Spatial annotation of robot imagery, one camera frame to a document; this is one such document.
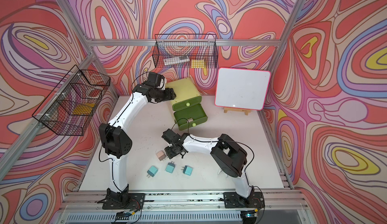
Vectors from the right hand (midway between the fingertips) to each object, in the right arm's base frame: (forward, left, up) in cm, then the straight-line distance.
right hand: (173, 155), depth 88 cm
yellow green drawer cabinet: (+24, -9, +15) cm, 30 cm away
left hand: (+28, -1, +22) cm, 36 cm away
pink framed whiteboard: (+37, -45, +18) cm, 61 cm away
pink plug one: (0, +7, +2) cm, 7 cm away
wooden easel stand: (+29, -50, +4) cm, 58 cm away
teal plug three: (-9, -9, 0) cm, 12 cm away
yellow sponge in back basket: (+44, -17, +33) cm, 58 cm away
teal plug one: (-9, +11, 0) cm, 14 cm away
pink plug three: (+19, -11, +9) cm, 24 cm away
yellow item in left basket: (+11, +40, +31) cm, 52 cm away
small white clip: (-10, -27, 0) cm, 28 cm away
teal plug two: (-7, +1, 0) cm, 7 cm away
